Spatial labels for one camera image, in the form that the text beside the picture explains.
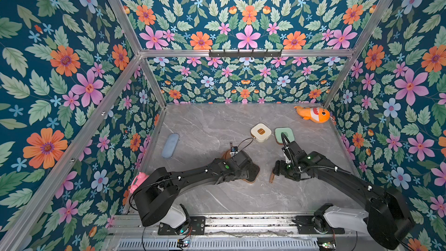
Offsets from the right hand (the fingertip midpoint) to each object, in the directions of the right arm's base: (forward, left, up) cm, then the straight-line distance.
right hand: (280, 170), depth 83 cm
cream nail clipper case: (+25, +8, -3) cm, 27 cm away
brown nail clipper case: (+9, +27, -2) cm, 29 cm away
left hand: (-1, +16, -1) cm, 16 cm away
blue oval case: (+15, +60, -4) cm, 62 cm away
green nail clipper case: (+27, -9, -5) cm, 29 cm away
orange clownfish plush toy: (+36, -27, +2) cm, 45 cm away
